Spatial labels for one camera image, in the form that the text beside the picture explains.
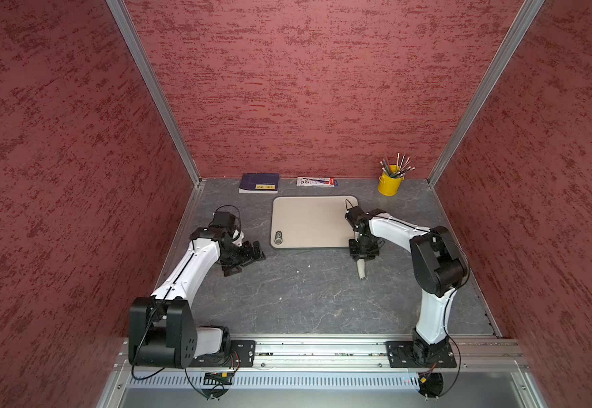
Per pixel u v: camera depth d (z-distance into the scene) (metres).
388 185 1.13
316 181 1.18
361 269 0.90
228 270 0.77
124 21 0.72
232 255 0.70
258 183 1.18
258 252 0.76
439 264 0.52
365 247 0.83
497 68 0.83
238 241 0.76
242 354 0.73
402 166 1.10
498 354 0.76
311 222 1.06
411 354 0.72
